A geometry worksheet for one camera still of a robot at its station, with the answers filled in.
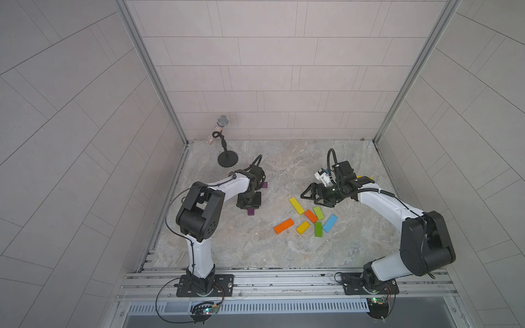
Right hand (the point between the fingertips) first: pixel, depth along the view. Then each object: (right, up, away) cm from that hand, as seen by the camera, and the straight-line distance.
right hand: (308, 197), depth 83 cm
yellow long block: (-4, -6, +9) cm, 11 cm away
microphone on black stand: (-39, +16, +25) cm, 49 cm away
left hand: (-22, -6, +12) cm, 26 cm away
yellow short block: (-2, -13, +2) cm, 14 cm away
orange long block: (-10, -12, +2) cm, 16 cm away
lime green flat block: (+6, -8, +6) cm, 11 cm away
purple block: (-18, +5, +1) cm, 19 cm away
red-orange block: (+2, -9, +6) cm, 11 cm away
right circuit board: (+21, -35, -14) cm, 43 cm away
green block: (+4, -14, +2) cm, 14 cm away
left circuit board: (-37, -35, -17) cm, 54 cm away
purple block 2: (-24, -7, +6) cm, 26 cm away
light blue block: (+11, -10, +4) cm, 16 cm away
